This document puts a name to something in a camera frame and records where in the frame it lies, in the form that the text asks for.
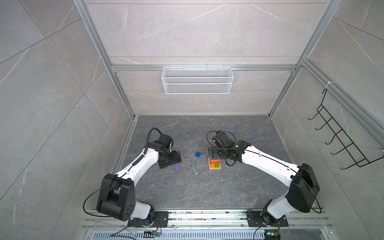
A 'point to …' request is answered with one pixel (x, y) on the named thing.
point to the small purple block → (176, 167)
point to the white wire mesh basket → (197, 80)
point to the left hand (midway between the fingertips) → (176, 158)
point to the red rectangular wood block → (215, 161)
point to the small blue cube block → (197, 154)
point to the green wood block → (216, 165)
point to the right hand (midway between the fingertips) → (215, 151)
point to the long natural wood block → (214, 166)
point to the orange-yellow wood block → (212, 165)
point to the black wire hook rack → (348, 146)
